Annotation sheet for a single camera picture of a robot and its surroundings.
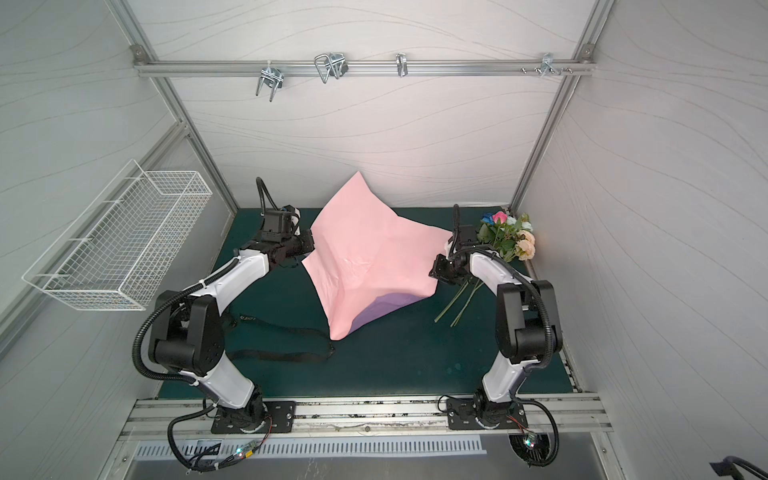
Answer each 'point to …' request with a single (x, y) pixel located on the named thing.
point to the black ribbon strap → (283, 356)
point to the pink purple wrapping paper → (368, 260)
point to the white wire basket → (118, 251)
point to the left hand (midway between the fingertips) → (317, 233)
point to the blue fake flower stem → (488, 218)
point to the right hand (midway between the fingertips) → (439, 267)
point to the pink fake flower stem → (499, 218)
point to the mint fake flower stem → (526, 224)
